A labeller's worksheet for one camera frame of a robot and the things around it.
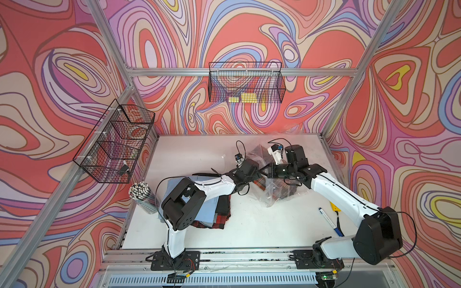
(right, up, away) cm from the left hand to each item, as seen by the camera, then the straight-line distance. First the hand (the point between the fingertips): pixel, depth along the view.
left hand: (258, 172), depth 91 cm
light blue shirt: (-25, -17, -12) cm, 33 cm away
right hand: (-1, 0, -11) cm, 11 cm away
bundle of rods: (-52, -7, -18) cm, 55 cm away
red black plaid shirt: (-19, -22, -9) cm, 31 cm away
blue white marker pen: (+32, -22, -8) cm, 40 cm away
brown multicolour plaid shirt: (+7, -6, -10) cm, 14 cm away
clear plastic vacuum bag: (+21, -10, -1) cm, 23 cm away
